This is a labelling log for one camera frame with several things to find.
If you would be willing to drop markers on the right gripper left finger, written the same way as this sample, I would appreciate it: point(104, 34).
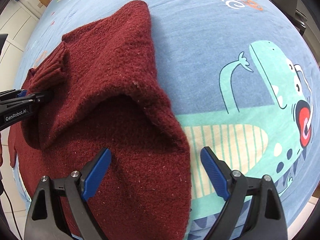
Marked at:
point(46, 218)

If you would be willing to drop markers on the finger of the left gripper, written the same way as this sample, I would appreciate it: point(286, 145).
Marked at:
point(12, 94)
point(21, 101)

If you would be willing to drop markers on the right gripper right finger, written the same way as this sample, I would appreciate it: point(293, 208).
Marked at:
point(265, 218)

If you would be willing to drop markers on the dark red knitted sweater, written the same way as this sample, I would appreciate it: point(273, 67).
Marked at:
point(106, 94)

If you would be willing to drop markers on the white wardrobe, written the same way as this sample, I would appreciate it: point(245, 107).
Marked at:
point(18, 23)

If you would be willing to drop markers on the blue cartoon dinosaur bedsheet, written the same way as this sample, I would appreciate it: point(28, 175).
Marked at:
point(240, 80)

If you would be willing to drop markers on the grey office chair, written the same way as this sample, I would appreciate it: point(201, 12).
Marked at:
point(310, 8)

